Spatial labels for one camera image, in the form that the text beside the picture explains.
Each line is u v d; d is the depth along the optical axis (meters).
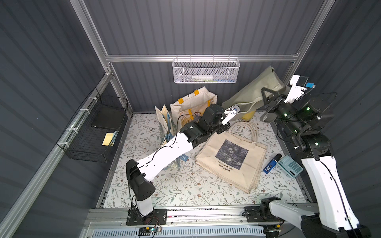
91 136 0.72
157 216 0.74
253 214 0.74
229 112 0.57
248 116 1.03
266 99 0.53
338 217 0.36
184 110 0.92
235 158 0.92
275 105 0.48
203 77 0.87
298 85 0.46
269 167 0.87
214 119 0.52
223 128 0.62
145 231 0.70
